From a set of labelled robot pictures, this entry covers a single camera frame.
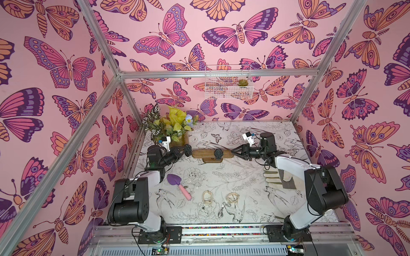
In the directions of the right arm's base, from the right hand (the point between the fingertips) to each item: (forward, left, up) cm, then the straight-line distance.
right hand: (234, 151), depth 85 cm
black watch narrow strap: (+1, +25, -1) cm, 25 cm away
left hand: (+2, +24, 0) cm, 24 cm away
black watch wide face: (+3, +8, -7) cm, 11 cm away
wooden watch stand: (+2, +14, -8) cm, 16 cm away
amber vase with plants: (+12, +32, +8) cm, 35 cm away
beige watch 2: (-19, 0, -16) cm, 25 cm away
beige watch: (-19, +14, -16) cm, 28 cm away
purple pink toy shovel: (-11, +33, -14) cm, 37 cm away
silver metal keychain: (-27, +7, -16) cm, 32 cm away
